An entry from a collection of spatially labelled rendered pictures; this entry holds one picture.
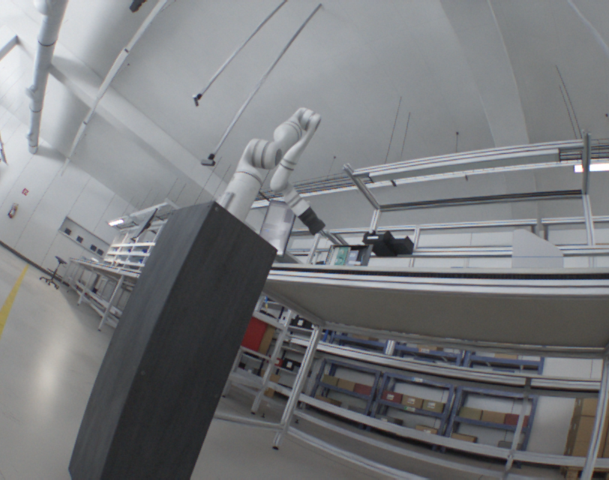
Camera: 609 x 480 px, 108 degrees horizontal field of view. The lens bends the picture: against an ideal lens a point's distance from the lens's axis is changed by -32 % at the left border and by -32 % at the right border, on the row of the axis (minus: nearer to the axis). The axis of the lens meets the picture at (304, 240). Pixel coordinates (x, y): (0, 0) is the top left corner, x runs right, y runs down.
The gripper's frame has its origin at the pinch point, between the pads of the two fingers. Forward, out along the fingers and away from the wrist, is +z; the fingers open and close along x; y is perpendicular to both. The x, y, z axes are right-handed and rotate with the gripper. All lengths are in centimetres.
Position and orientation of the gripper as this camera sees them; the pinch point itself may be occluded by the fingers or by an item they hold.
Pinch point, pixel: (328, 239)
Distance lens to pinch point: 152.9
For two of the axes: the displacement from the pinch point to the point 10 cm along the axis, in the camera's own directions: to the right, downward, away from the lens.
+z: 6.5, 7.5, 1.4
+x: 7.6, -6.2, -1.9
